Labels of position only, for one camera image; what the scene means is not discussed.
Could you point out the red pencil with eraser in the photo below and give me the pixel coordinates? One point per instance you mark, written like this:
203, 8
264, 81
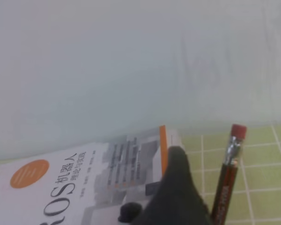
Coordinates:
228, 174

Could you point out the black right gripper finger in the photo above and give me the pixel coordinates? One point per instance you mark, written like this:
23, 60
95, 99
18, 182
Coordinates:
177, 201

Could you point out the white ROS book on top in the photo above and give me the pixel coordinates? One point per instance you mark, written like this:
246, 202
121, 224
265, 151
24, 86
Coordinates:
85, 185

